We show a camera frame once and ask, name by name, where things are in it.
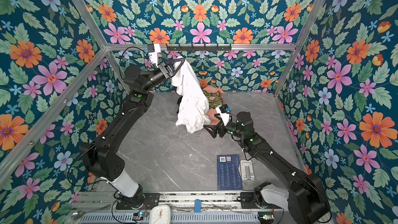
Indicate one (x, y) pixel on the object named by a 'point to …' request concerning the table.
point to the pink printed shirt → (214, 94)
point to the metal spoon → (77, 214)
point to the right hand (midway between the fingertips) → (211, 119)
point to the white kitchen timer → (160, 214)
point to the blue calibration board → (228, 174)
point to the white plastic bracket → (245, 170)
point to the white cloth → (193, 104)
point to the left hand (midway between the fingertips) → (183, 56)
